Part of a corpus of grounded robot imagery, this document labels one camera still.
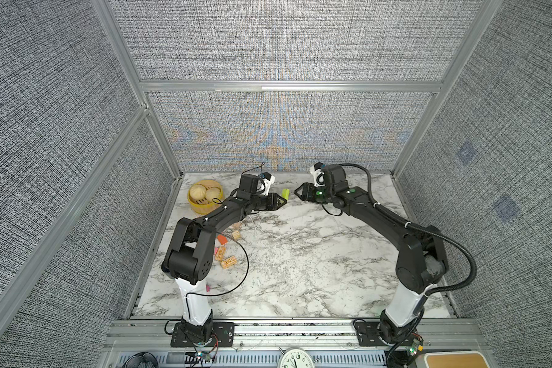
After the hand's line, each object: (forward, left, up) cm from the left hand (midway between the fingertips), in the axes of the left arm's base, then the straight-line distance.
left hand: (284, 202), depth 91 cm
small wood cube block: (-6, +20, -14) cm, 25 cm away
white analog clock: (-50, 0, -9) cm, 51 cm away
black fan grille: (-48, +46, -11) cm, 67 cm away
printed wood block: (-14, +26, -14) cm, 33 cm away
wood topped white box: (-53, -45, -8) cm, 70 cm away
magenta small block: (-27, +30, -14) cm, 43 cm away
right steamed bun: (+14, +32, -8) cm, 36 cm away
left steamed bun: (+13, +38, -7) cm, 40 cm away
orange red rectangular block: (-8, +26, -13) cm, 30 cm away
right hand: (+1, -6, +5) cm, 8 cm away
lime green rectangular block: (+2, -1, +3) cm, 4 cm away
